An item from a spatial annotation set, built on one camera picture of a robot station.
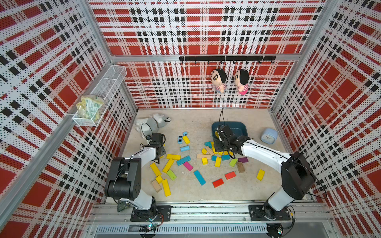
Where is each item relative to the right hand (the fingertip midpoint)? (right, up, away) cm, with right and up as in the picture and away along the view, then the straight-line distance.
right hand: (220, 144), depth 89 cm
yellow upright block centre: (-1, -12, +3) cm, 12 cm away
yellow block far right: (+23, -18, -2) cm, 30 cm away
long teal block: (-13, -20, -1) cm, 24 cm away
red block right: (+6, -18, -2) cm, 19 cm away
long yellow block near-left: (-31, -24, -8) cm, 40 cm away
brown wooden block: (+12, -14, 0) cm, 19 cm away
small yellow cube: (-9, -11, +2) cm, 14 cm away
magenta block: (-19, -14, +2) cm, 24 cm away
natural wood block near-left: (-36, -22, -8) cm, 43 cm away
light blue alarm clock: (+33, +4, +7) cm, 34 cm away
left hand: (-39, -6, +7) cm, 40 cm away
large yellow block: (-32, -14, +2) cm, 35 cm away
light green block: (+8, -12, +2) cm, 14 cm away
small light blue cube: (-23, +5, +16) cm, 28 cm away
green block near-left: (-29, -18, -2) cm, 34 cm away
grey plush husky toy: (-49, +10, +10) cm, 51 cm away
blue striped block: (-26, +1, +13) cm, 29 cm away
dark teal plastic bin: (+15, +9, +18) cm, 26 cm away
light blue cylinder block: (-23, -4, +8) cm, 24 cm away
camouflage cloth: (-52, -30, -14) cm, 62 cm away
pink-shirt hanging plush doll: (+14, +41, +5) cm, 44 cm away
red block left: (-2, -22, -4) cm, 23 cm away
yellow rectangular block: (-39, -16, 0) cm, 42 cm away
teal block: (-23, -11, +4) cm, 25 cm away
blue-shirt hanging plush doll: (-1, +41, +2) cm, 41 cm away
